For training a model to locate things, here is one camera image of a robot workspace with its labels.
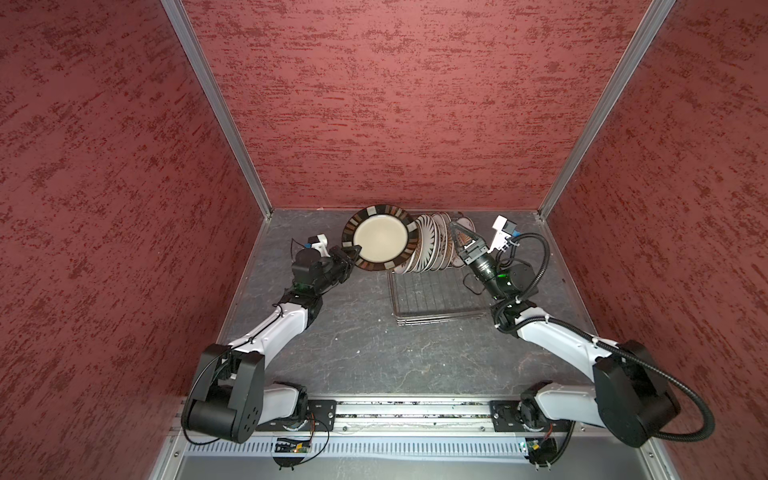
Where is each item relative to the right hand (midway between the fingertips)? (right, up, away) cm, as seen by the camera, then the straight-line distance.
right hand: (443, 231), depth 70 cm
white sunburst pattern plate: (-1, -4, +23) cm, 23 cm away
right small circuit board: (+24, -54, +1) cm, 59 cm away
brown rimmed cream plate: (-14, -1, +14) cm, 20 cm away
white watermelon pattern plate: (-6, -9, +20) cm, 23 cm away
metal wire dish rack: (+2, -21, +26) cm, 33 cm away
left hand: (-20, -5, +13) cm, 25 cm away
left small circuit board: (-39, -54, +3) cm, 66 cm away
